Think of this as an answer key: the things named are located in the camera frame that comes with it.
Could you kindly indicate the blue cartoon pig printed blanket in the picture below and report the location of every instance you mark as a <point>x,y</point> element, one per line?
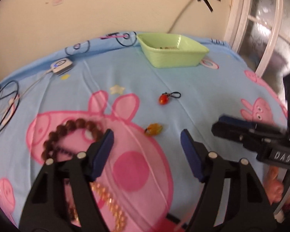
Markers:
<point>195,96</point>

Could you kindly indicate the small white square device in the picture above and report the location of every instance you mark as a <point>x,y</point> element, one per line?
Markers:
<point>61,65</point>

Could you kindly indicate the white window frame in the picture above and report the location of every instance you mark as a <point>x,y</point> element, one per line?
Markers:
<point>239,17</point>

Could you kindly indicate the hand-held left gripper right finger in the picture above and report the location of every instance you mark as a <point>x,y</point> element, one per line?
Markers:
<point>191,149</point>

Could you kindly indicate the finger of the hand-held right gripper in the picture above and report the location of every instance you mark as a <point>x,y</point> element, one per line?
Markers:
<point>234,120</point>
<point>229,133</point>

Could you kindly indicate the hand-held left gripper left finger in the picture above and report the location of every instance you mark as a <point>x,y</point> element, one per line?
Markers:
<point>102,149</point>

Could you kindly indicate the light green plastic basin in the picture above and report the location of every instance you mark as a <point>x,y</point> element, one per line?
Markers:
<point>174,58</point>

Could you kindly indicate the person's right hand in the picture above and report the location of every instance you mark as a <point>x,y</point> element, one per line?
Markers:
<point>275,188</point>

